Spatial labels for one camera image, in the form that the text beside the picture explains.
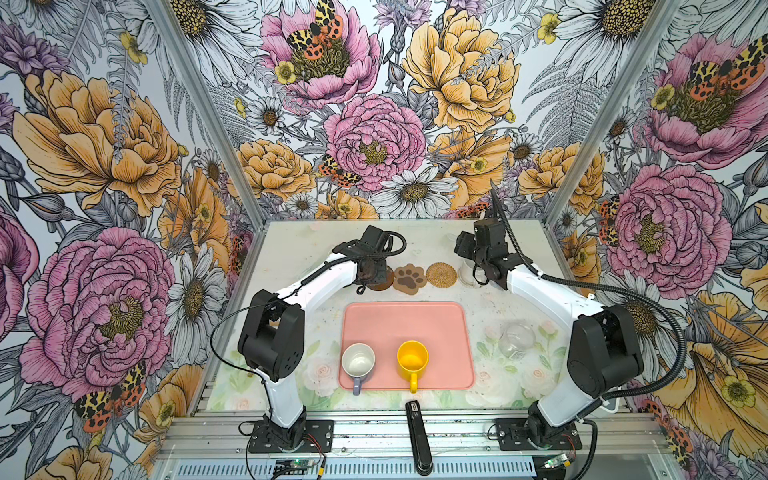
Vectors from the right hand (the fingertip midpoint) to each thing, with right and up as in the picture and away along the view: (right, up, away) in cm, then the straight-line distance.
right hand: (466, 247), depth 91 cm
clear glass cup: (+15, -27, -1) cm, 31 cm away
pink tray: (-6, -25, +4) cm, 26 cm away
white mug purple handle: (-32, -32, -6) cm, 45 cm away
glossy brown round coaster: (-25, -13, +11) cm, 30 cm away
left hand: (-28, -11, 0) cm, 30 cm away
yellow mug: (-16, -31, -5) cm, 36 cm away
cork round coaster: (-5, -10, +14) cm, 18 cm away
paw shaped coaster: (-16, -11, +14) cm, 24 cm away
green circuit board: (-45, -51, -20) cm, 71 cm away
